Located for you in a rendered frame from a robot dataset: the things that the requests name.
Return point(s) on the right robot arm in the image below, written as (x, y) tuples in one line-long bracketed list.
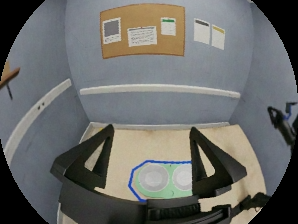
[(260, 199)]

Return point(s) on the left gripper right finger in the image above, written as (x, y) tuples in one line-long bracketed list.
[(227, 170)]

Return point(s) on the long green block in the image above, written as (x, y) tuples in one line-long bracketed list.
[(169, 190)]

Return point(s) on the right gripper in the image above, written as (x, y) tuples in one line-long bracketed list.
[(284, 125)]

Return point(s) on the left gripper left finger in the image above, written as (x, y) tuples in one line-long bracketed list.
[(72, 162)]

